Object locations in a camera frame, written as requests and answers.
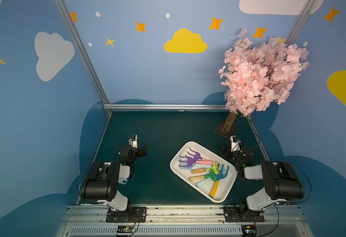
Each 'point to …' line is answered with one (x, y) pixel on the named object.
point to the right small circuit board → (249, 230)
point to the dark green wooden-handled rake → (211, 175)
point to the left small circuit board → (125, 229)
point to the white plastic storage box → (224, 186)
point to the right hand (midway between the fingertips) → (229, 142)
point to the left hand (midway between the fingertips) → (138, 141)
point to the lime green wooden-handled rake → (214, 167)
